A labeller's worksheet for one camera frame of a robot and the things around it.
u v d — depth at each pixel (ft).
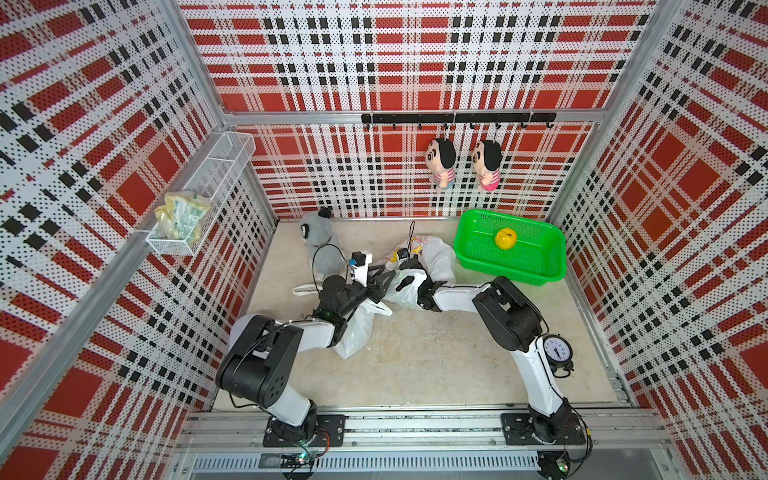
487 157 3.07
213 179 2.63
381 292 2.59
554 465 2.19
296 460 2.28
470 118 2.90
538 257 3.61
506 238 3.52
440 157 2.98
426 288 2.60
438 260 2.96
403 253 2.98
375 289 2.51
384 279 2.63
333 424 2.46
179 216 2.06
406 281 2.59
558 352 2.75
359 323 2.69
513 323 1.84
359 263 2.45
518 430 2.39
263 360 1.51
